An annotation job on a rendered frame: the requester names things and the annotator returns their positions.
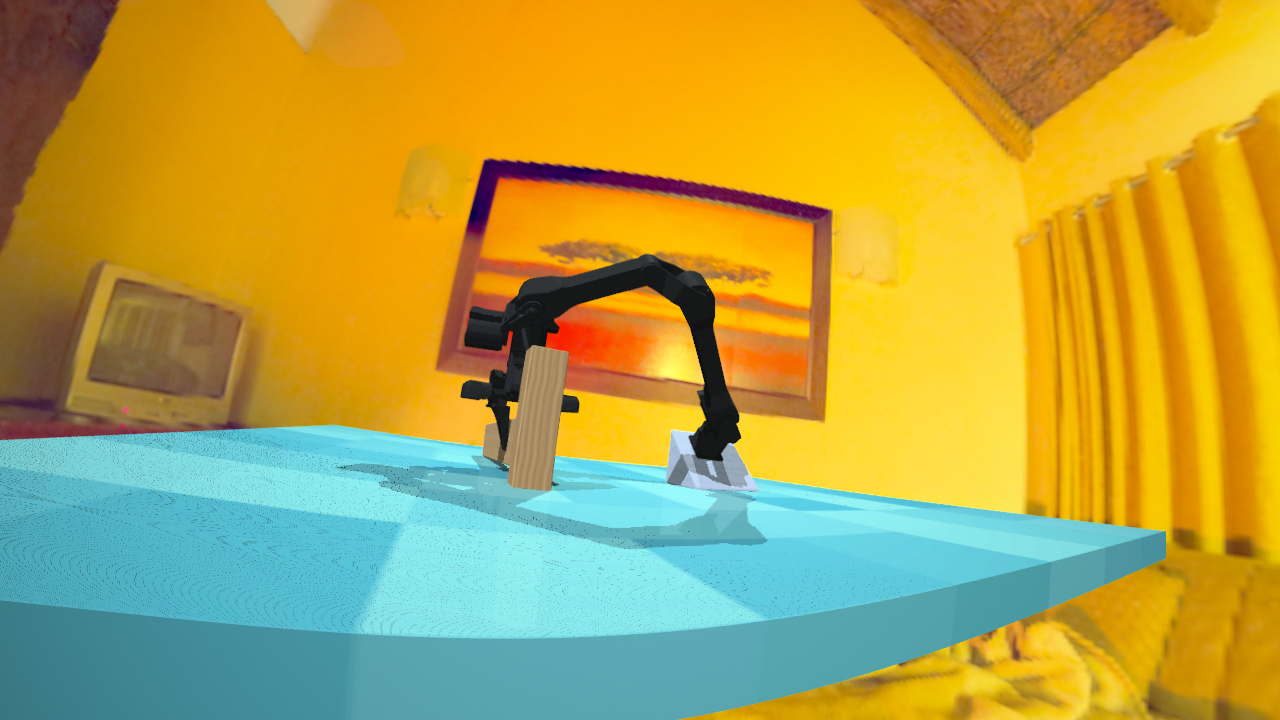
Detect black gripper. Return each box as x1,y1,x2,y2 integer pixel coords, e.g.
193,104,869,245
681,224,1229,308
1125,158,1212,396
460,352,579,451

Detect light wooden post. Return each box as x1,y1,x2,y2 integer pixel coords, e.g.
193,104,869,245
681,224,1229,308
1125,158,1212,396
507,345,570,491

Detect wooden plank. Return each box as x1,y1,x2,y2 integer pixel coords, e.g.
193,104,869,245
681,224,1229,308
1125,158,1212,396
483,418,516,465

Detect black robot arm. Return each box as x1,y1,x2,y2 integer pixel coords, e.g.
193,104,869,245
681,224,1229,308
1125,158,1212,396
465,254,742,462

